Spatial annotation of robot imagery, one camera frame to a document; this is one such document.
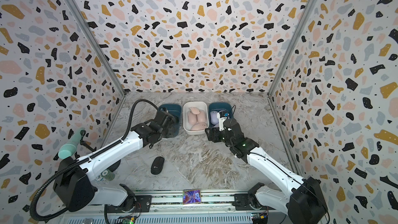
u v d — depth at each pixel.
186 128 0.96
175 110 1.07
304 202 0.39
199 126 1.00
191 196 0.75
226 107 1.08
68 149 0.53
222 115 0.70
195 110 1.07
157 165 0.84
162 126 0.63
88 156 0.43
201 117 1.04
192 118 1.03
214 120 1.03
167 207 0.73
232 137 0.60
